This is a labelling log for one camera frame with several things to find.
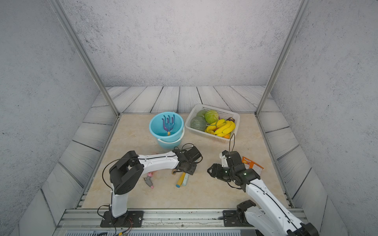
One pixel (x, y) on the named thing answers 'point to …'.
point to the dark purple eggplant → (231, 119)
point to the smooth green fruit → (201, 113)
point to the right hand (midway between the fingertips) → (212, 172)
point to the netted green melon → (199, 123)
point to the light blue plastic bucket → (157, 130)
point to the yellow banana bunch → (221, 128)
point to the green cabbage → (211, 116)
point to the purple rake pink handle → (168, 126)
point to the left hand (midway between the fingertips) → (193, 171)
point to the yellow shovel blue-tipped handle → (180, 180)
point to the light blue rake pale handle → (185, 179)
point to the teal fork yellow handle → (170, 122)
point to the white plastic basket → (224, 113)
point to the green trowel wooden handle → (173, 170)
